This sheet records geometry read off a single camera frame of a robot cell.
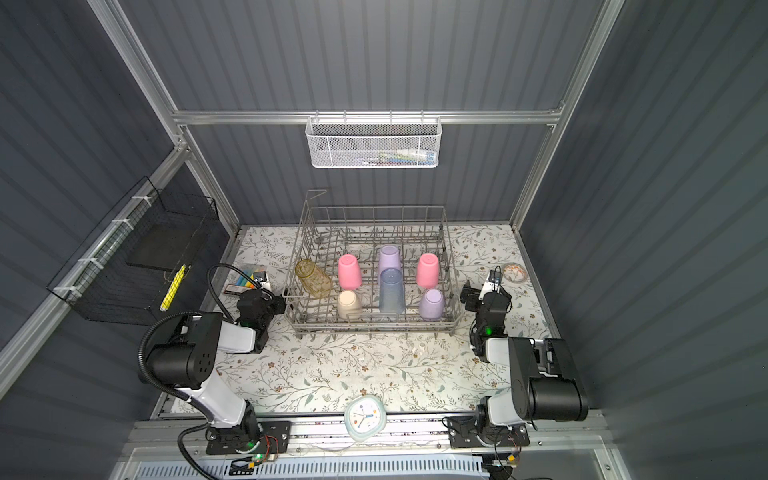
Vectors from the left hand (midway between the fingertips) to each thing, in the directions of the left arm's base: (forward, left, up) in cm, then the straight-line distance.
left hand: (273, 289), depth 96 cm
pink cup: (-1, -50, +8) cm, 51 cm away
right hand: (-7, -68, +6) cm, 69 cm away
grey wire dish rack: (+7, -33, 0) cm, 33 cm away
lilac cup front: (+2, -38, +11) cm, 40 cm away
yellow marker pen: (-18, +14, +23) cm, 32 cm away
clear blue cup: (-8, -38, +7) cm, 40 cm away
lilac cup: (-14, -49, +9) cm, 52 cm away
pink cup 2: (0, -26, +7) cm, 27 cm away
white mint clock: (-39, -30, -2) cm, 49 cm away
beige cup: (-12, -26, +8) cm, 30 cm away
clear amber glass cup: (-4, -15, +10) cm, 18 cm away
